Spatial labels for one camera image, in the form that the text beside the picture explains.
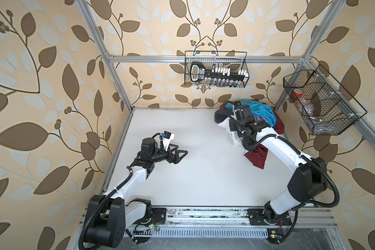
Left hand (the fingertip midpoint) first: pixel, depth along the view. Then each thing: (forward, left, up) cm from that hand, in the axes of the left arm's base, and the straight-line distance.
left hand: (182, 149), depth 80 cm
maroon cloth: (+4, -44, -13) cm, 46 cm away
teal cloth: (+23, -43, +7) cm, 50 cm away
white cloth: (+8, -27, +3) cm, 28 cm away
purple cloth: (+20, -42, +4) cm, 46 cm away
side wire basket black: (+14, -68, +19) cm, 72 cm away
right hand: (+16, -29, +5) cm, 33 cm away
